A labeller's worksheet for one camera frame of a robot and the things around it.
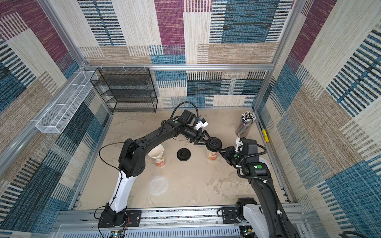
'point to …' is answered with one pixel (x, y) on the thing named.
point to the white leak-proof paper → (158, 185)
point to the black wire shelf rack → (126, 89)
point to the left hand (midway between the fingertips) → (210, 145)
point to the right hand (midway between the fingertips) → (221, 154)
